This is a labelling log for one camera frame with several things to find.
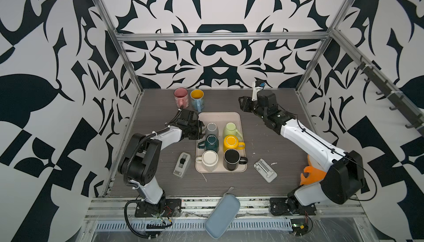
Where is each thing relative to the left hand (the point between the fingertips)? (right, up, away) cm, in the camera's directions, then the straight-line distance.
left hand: (206, 123), depth 94 cm
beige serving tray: (+9, -14, -2) cm, 17 cm away
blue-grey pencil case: (+7, -38, -24) cm, 45 cm away
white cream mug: (+2, -16, -13) cm, 21 cm away
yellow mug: (+13, -8, -11) cm, 19 cm away
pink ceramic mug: (-15, +15, +8) cm, 23 cm away
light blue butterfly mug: (-6, +14, +8) cm, 18 cm away
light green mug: (+13, -3, -5) cm, 15 cm away
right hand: (+18, +14, -13) cm, 26 cm away
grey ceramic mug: (+3, -3, -5) cm, 7 cm away
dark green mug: (+3, -9, -11) cm, 15 cm away
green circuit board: (+41, -42, -23) cm, 62 cm away
